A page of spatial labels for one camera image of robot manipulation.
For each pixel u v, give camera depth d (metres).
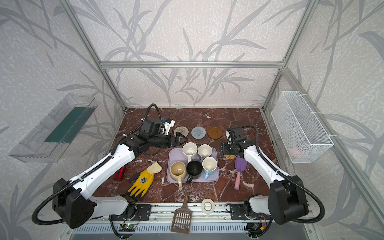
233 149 0.61
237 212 0.74
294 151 0.73
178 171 0.87
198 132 1.05
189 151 0.94
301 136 0.62
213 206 0.75
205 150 0.91
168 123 0.70
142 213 0.73
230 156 0.93
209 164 0.87
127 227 0.71
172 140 0.66
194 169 0.86
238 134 0.67
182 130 1.06
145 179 0.83
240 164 0.90
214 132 1.05
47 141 0.63
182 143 0.68
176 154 0.93
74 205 0.38
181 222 0.71
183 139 0.72
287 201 0.41
